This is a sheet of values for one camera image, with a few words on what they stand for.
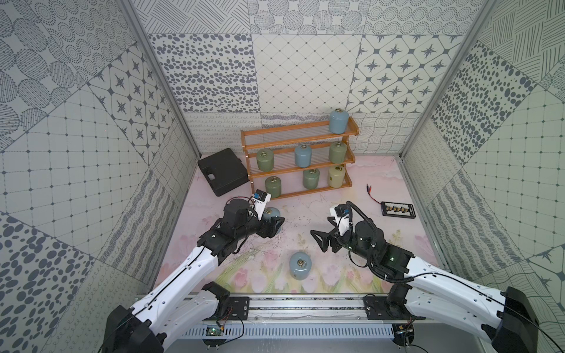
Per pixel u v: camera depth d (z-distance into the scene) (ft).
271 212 2.43
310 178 3.34
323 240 2.18
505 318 1.34
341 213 2.09
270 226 2.25
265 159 2.95
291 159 3.13
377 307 2.41
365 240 1.84
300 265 2.45
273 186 3.21
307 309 2.48
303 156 3.03
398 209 3.22
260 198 2.20
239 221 1.91
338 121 2.83
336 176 3.32
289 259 2.56
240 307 2.40
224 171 3.72
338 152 3.05
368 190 3.52
